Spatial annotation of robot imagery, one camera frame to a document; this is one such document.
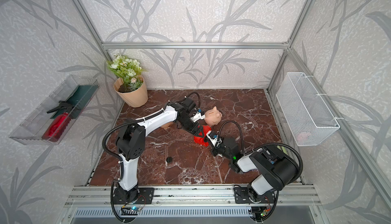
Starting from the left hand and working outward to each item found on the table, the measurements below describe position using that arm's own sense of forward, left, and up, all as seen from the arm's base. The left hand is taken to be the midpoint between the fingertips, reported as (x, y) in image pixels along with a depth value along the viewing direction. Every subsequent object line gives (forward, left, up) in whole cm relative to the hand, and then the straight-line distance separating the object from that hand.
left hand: (199, 133), depth 87 cm
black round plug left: (-12, +17, -7) cm, 22 cm away
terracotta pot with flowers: (+31, +47, +7) cm, 57 cm away
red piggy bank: (-4, -1, 0) cm, 5 cm away
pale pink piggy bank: (+11, -8, +1) cm, 14 cm away
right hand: (-2, -5, -1) cm, 5 cm away
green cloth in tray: (+6, +57, +24) cm, 62 cm away
